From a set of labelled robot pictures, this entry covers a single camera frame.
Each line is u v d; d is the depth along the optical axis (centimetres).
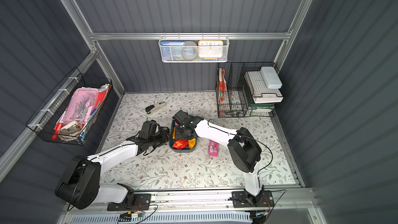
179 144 89
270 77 99
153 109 106
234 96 119
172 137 91
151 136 72
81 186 42
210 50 89
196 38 89
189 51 91
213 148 89
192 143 87
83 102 74
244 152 49
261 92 93
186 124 68
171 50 92
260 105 101
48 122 63
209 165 85
